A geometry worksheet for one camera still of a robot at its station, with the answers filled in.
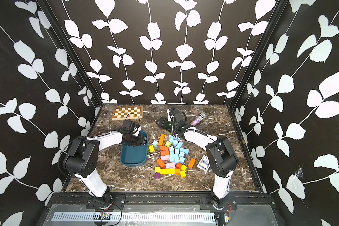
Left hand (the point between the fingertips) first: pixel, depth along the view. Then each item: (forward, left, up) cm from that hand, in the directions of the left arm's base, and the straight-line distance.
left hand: (145, 140), depth 96 cm
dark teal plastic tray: (-11, +7, -2) cm, 13 cm away
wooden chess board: (+26, +17, 0) cm, 31 cm away
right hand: (+5, -9, +14) cm, 18 cm away
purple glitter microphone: (+16, -39, 0) cm, 42 cm away
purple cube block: (-24, -9, -2) cm, 25 cm away
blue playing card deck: (-18, -38, -2) cm, 42 cm away
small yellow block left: (-5, -4, -2) cm, 7 cm away
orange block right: (-17, -30, -3) cm, 35 cm away
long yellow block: (-21, -14, -2) cm, 25 cm away
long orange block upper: (+1, -11, -2) cm, 11 cm away
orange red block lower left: (-16, -11, -1) cm, 20 cm away
